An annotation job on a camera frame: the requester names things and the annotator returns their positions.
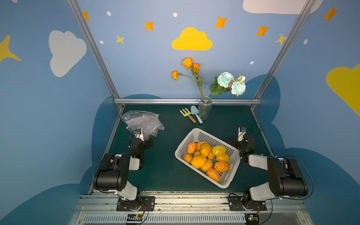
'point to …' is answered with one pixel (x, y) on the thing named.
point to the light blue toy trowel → (195, 111)
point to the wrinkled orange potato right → (221, 166)
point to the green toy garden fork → (186, 113)
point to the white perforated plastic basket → (198, 135)
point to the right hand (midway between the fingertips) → (238, 135)
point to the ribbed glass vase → (205, 108)
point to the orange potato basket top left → (191, 148)
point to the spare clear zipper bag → (138, 117)
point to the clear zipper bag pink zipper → (147, 131)
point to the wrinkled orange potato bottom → (213, 174)
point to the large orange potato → (198, 161)
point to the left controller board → (134, 217)
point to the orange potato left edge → (188, 158)
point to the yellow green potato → (218, 150)
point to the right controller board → (251, 219)
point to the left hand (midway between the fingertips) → (142, 134)
